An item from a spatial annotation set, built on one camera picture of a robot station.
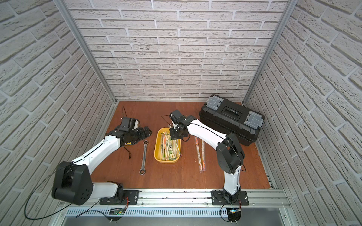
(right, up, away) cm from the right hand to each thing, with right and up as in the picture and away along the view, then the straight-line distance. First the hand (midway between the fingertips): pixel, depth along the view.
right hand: (176, 135), depth 87 cm
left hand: (-17, +2, 0) cm, 18 cm away
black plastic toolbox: (+33, +13, +3) cm, 35 cm away
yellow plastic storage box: (-12, -8, -1) cm, 14 cm away
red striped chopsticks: (+15, -13, +3) cm, 20 cm away
